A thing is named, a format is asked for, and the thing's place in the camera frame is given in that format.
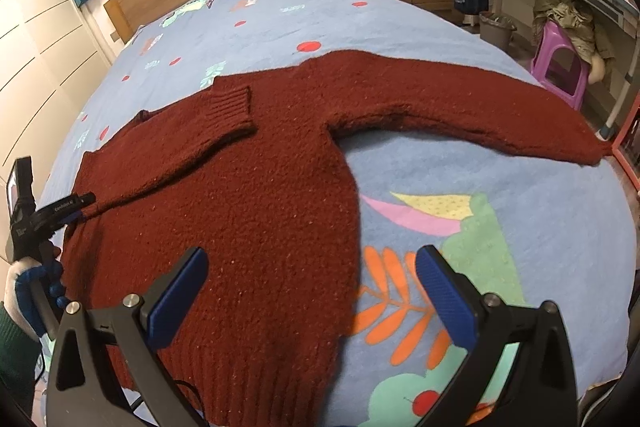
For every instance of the dark red knit sweater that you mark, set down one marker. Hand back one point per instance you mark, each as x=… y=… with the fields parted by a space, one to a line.
x=250 y=170

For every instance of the pink framed mirror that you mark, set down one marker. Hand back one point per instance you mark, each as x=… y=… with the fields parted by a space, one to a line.
x=626 y=144

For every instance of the green sleeved left forearm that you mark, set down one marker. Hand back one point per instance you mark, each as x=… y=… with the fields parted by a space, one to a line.
x=19 y=355

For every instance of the white wardrobe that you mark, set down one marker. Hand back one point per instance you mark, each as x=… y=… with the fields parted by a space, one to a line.
x=50 y=66

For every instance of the purple plastic stool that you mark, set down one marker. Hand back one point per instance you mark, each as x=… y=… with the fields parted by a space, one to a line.
x=558 y=68

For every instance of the gloved left hand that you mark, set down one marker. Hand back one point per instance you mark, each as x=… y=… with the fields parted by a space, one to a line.
x=18 y=300

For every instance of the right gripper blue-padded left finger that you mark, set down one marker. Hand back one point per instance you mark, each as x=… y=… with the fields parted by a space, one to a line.
x=83 y=387

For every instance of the grey waste bin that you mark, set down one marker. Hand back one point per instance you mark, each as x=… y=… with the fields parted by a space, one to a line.
x=496 y=29

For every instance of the beige clothes pile under desk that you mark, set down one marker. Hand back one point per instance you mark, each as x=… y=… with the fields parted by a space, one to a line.
x=586 y=34

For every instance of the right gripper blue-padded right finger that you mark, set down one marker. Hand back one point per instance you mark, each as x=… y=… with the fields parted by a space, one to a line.
x=540 y=389

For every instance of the blue patterned bed duvet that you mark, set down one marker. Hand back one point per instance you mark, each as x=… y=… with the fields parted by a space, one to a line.
x=528 y=229

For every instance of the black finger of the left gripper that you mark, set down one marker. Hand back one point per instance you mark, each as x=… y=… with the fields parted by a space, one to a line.
x=66 y=209

